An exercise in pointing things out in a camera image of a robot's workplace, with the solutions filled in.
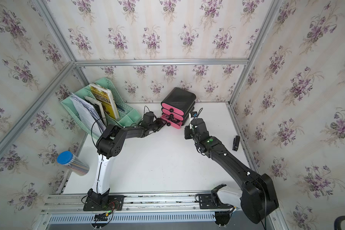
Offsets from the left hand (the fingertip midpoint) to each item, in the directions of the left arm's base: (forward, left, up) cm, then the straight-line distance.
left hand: (167, 123), depth 103 cm
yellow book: (+7, +41, +19) cm, 46 cm away
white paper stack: (-11, +44, +21) cm, 50 cm away
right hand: (-14, -13, +15) cm, 25 cm away
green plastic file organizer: (+3, +28, +5) cm, 28 cm away
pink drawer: (+2, -5, +7) cm, 9 cm away
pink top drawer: (+2, -4, +12) cm, 13 cm away
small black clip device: (-17, -46, +1) cm, 49 cm away
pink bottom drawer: (0, -4, +2) cm, 5 cm away
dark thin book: (+1, +44, +16) cm, 47 cm away
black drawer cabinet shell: (+13, -10, +11) cm, 20 cm away
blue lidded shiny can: (-33, +49, +15) cm, 61 cm away
